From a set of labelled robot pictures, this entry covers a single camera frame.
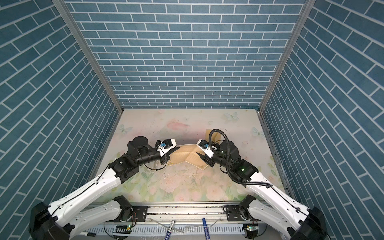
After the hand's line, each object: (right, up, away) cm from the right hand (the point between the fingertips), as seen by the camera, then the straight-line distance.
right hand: (200, 145), depth 74 cm
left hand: (-11, 0, -3) cm, 11 cm away
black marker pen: (-50, -39, -7) cm, 64 cm away
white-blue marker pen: (-14, -38, -5) cm, 41 cm away
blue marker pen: (+3, -41, -7) cm, 42 cm away
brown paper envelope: (-6, -5, +6) cm, 10 cm away
